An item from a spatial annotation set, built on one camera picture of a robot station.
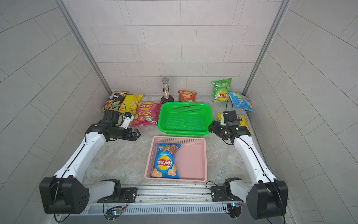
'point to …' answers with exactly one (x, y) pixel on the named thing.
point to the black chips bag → (113, 101)
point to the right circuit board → (235, 209)
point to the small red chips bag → (186, 96)
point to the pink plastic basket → (191, 158)
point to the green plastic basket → (186, 118)
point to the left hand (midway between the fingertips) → (135, 131)
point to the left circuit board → (113, 213)
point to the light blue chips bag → (240, 101)
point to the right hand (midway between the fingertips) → (211, 127)
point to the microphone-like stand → (167, 97)
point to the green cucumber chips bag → (221, 88)
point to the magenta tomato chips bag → (147, 114)
